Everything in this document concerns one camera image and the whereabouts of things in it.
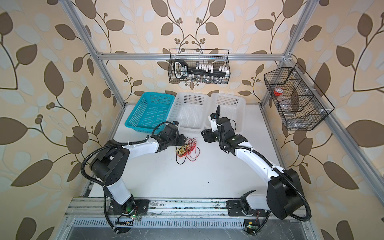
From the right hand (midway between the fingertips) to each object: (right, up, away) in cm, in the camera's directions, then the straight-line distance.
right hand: (207, 132), depth 83 cm
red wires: (-9, -13, +11) cm, 19 cm away
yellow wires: (-15, -12, +8) cm, 21 cm away
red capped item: (+39, +23, -3) cm, 45 cm away
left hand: (-13, -4, +10) cm, 17 cm away
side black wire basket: (+46, +15, -11) cm, 50 cm away
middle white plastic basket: (-11, +14, +35) cm, 39 cm away
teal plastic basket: (-42, +16, +35) cm, 57 cm away
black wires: (-18, -18, +8) cm, 27 cm away
